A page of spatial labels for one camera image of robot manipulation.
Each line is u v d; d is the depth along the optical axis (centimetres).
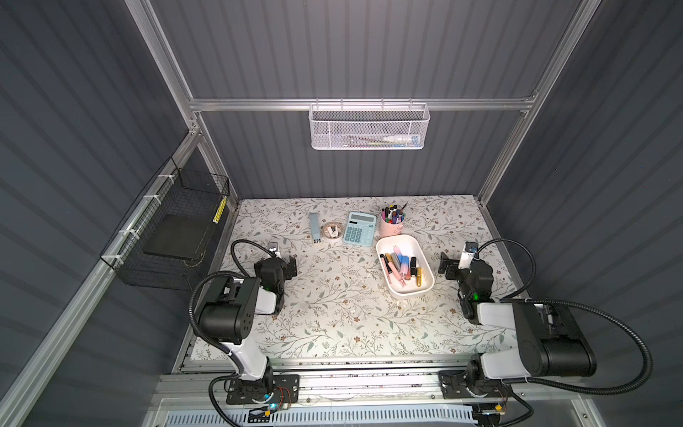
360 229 108
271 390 67
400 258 99
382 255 99
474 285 71
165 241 70
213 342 49
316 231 105
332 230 108
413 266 98
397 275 94
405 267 96
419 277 95
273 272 75
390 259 99
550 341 44
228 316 48
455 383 74
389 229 101
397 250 102
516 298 67
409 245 103
